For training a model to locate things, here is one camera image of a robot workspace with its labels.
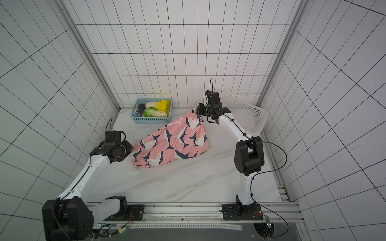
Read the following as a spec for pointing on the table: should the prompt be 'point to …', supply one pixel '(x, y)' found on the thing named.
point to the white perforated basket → (252, 118)
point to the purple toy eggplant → (141, 107)
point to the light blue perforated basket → (136, 118)
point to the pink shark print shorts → (180, 139)
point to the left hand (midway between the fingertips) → (130, 150)
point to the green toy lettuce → (154, 112)
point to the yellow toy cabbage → (163, 105)
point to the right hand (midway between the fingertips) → (191, 107)
